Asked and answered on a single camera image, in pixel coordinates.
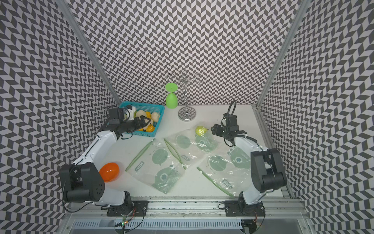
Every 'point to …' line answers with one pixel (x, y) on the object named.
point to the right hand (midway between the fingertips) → (215, 131)
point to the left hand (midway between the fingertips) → (145, 122)
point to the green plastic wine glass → (171, 99)
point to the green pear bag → (200, 130)
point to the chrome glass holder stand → (186, 113)
